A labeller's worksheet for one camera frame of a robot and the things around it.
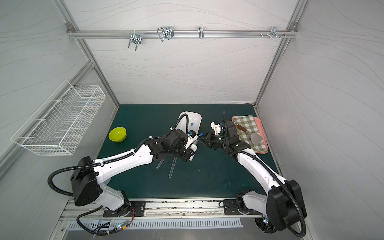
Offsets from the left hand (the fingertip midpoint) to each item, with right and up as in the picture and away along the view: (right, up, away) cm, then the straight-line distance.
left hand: (194, 153), depth 76 cm
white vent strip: (-50, -33, -6) cm, 60 cm away
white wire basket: (-63, +14, -9) cm, 65 cm away
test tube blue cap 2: (-2, +14, +31) cm, 34 cm away
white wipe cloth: (0, +3, -1) cm, 4 cm away
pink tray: (+48, +14, +31) cm, 59 cm away
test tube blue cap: (-13, -11, +11) cm, 20 cm away
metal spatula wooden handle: (+41, +4, +22) cm, 47 cm away
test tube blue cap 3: (+4, +10, +1) cm, 10 cm away
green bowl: (-53, +7, +23) cm, 58 cm away
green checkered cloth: (+39, +14, +31) cm, 52 cm away
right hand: (+2, +8, +1) cm, 8 cm away
